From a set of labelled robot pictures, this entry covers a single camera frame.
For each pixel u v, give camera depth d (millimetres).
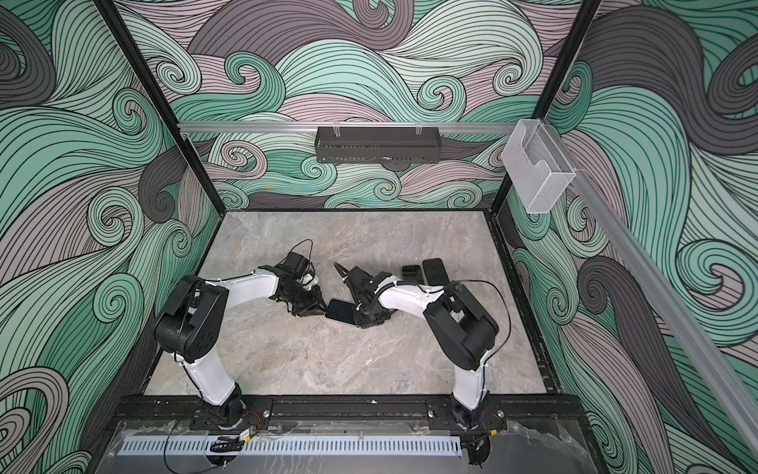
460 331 473
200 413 727
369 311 674
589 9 703
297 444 698
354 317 810
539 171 766
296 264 792
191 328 475
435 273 1007
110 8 702
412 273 1070
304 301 815
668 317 504
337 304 920
